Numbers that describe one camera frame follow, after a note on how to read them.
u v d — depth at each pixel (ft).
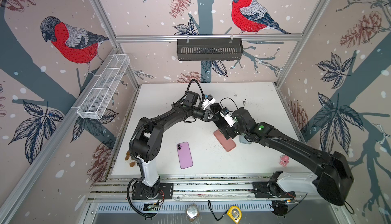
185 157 2.78
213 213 2.24
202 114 2.54
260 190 2.39
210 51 3.42
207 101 2.62
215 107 3.51
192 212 1.95
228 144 2.95
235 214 2.16
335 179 1.27
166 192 2.40
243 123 1.97
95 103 2.34
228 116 2.34
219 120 2.67
